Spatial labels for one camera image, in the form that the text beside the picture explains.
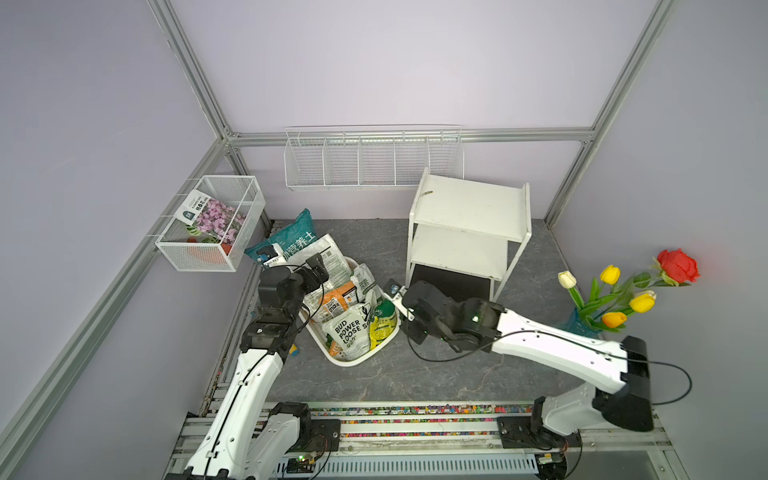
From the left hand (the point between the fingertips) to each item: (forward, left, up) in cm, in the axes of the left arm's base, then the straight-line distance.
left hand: (308, 263), depth 76 cm
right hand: (-12, -24, -5) cm, 27 cm away
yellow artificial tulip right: (-19, -75, +4) cm, 77 cm away
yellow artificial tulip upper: (-11, -72, +3) cm, 73 cm away
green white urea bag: (-1, -14, -11) cm, 18 cm away
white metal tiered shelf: (+2, -41, +8) cm, 42 cm away
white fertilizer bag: (+8, -4, -11) cm, 14 cm away
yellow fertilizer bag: (-10, -18, -15) cm, 26 cm away
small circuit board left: (-40, +4, -27) cm, 49 cm away
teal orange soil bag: (+15, +7, -6) cm, 17 cm away
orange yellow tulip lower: (-23, -65, +5) cm, 70 cm away
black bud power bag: (-14, -9, -12) cm, 21 cm away
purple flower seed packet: (+10, +23, +9) cm, 27 cm away
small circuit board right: (-45, -57, -27) cm, 77 cm away
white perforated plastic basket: (-10, +1, -17) cm, 19 cm away
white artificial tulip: (-12, -62, +2) cm, 63 cm away
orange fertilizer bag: (-5, -7, -11) cm, 14 cm away
